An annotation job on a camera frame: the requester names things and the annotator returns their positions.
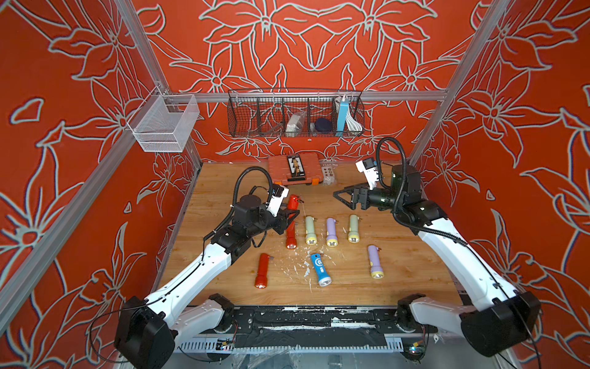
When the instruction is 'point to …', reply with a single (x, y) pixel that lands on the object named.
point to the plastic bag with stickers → (329, 172)
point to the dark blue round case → (323, 124)
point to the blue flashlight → (323, 275)
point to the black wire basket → (265, 112)
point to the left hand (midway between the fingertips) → (295, 207)
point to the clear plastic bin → (163, 124)
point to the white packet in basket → (293, 124)
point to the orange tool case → (297, 167)
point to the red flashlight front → (261, 279)
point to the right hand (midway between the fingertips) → (336, 193)
